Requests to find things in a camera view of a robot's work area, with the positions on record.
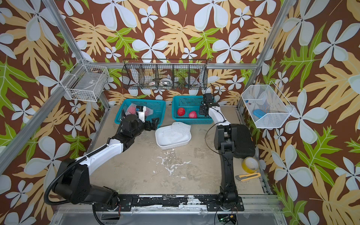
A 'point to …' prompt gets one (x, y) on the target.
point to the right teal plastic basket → (185, 109)
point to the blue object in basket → (258, 113)
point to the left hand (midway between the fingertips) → (153, 116)
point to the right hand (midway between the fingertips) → (204, 109)
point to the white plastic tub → (163, 143)
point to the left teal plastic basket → (158, 106)
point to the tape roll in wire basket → (152, 83)
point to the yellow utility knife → (248, 176)
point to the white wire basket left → (85, 82)
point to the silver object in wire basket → (166, 81)
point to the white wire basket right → (265, 107)
